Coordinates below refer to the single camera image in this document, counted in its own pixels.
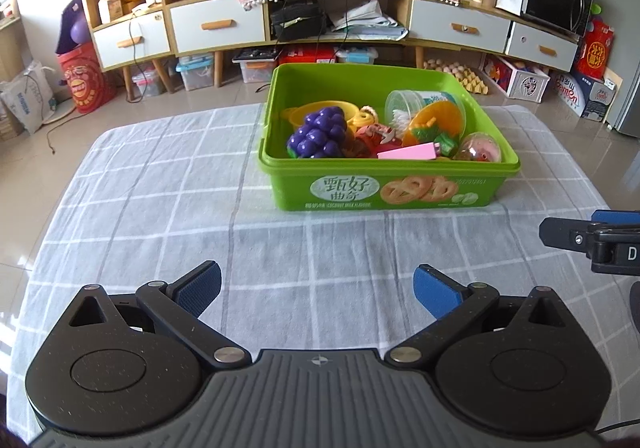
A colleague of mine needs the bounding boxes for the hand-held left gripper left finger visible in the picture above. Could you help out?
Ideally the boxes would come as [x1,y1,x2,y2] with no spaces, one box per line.
[42,260,254,371]

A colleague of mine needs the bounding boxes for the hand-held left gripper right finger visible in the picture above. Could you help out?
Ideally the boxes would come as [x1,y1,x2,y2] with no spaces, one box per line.
[384,264,584,371]

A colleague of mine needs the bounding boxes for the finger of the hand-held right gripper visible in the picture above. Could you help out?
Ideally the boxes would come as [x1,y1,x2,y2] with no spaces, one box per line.
[539,217,594,257]
[591,209,640,227]

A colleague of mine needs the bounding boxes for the clear capsule toy ball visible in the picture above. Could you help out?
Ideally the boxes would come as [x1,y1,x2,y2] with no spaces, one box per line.
[452,132,503,163]

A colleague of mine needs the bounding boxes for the small pink box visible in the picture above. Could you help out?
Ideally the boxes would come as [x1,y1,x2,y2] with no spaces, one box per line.
[377,143,438,161]

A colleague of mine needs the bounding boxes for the green plastic box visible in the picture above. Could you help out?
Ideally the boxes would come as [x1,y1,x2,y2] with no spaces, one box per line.
[257,62,521,213]

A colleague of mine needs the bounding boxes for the red toy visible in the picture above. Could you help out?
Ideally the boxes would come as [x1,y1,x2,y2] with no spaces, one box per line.
[356,124,402,156]

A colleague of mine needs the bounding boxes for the orange toy plate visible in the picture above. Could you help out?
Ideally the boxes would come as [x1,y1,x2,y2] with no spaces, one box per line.
[402,102,463,149]

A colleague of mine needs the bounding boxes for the clear cotton swab jar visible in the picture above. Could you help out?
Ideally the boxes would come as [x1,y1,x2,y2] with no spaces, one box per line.
[384,89,467,136]

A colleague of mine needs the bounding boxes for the purple toy grapes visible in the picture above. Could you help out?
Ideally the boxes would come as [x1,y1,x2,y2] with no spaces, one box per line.
[286,106,349,159]

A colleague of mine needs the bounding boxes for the yellow toy pot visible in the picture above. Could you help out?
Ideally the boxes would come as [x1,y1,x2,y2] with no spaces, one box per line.
[280,102,379,135]

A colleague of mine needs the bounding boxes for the black stand with disc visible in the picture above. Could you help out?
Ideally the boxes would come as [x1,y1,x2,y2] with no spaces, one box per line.
[627,277,640,325]

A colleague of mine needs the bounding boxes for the grey checked cloth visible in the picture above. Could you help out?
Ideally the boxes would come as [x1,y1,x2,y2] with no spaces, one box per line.
[7,102,640,429]

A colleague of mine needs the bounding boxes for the grey refrigerator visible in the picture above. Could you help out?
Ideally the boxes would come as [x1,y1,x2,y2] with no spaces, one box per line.
[616,0,640,139]

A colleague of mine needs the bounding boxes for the white blue carton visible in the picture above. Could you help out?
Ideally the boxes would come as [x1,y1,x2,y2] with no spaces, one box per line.
[550,70,623,123]

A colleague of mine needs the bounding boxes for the white plastic crate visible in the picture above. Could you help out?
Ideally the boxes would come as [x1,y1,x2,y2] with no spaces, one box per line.
[481,54,551,103]

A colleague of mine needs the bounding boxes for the red gift box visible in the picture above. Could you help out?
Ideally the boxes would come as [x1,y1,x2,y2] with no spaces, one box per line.
[572,18,615,81]

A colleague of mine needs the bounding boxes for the yellow egg tray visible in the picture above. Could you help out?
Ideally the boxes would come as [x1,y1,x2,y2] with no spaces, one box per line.
[424,58,488,94]

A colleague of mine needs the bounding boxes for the white cabinet drawer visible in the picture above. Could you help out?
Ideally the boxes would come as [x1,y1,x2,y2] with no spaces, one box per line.
[92,12,172,71]
[505,22,581,72]
[409,0,512,53]
[170,0,267,54]

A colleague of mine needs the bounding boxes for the small clear storage box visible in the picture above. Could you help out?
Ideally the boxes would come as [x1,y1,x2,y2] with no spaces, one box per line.
[131,68,168,98]

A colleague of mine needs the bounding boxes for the blue lid storage box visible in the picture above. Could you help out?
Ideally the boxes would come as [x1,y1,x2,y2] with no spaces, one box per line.
[176,55,216,91]

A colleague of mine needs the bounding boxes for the black microwave oven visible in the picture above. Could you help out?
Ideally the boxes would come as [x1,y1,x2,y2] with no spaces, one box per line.
[520,0,593,36]

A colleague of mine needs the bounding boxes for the black lid storage box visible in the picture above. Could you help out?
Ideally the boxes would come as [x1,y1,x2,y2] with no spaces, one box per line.
[232,48,277,84]

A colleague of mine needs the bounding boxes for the red printed bag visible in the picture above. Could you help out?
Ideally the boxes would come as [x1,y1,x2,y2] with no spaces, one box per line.
[56,42,116,115]

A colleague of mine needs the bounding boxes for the clear box with blue contents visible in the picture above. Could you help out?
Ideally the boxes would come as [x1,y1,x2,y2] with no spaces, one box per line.
[335,48,379,64]

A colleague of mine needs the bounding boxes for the flat red box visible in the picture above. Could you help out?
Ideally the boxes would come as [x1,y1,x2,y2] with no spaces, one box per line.
[277,46,337,66]

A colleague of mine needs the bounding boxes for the white plastic bag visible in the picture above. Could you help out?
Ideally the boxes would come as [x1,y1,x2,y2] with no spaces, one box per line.
[0,60,57,135]

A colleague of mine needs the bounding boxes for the pile of folded papers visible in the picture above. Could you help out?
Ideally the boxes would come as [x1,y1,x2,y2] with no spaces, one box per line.
[327,0,410,41]

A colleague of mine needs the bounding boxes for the black bag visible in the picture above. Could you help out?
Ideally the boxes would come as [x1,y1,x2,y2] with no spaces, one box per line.
[270,0,327,41]

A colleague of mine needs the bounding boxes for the purple balloon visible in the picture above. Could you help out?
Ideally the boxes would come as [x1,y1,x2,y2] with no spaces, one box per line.
[55,0,93,53]

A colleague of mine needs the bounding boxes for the thin black cable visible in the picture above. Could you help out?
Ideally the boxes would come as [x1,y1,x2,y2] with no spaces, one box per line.
[595,419,640,435]

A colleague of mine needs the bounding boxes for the black floor cable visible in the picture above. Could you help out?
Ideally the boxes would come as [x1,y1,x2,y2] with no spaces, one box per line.
[45,113,66,153]

